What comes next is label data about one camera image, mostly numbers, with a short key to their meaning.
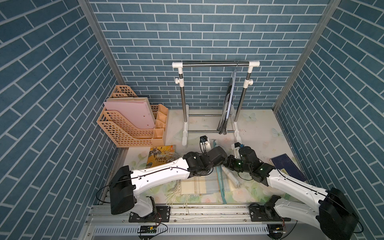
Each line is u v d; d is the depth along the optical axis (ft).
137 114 2.93
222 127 2.89
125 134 2.86
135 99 2.79
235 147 2.53
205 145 2.17
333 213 1.33
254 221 2.38
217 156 1.75
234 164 2.37
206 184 2.71
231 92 2.44
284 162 2.99
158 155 3.07
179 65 2.38
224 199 2.48
